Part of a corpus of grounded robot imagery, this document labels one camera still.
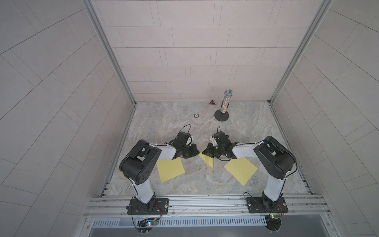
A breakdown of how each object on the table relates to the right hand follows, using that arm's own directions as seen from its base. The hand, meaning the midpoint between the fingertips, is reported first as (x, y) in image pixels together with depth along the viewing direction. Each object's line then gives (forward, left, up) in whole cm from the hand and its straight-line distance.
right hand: (202, 153), depth 91 cm
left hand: (+1, 0, 0) cm, 1 cm away
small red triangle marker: (+42, -11, +2) cm, 43 cm away
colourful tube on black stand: (+28, -17, +2) cm, 33 cm away
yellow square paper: (-9, +20, +1) cm, 22 cm away
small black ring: (+29, +2, +2) cm, 29 cm away
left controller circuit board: (-34, +28, +3) cm, 44 cm away
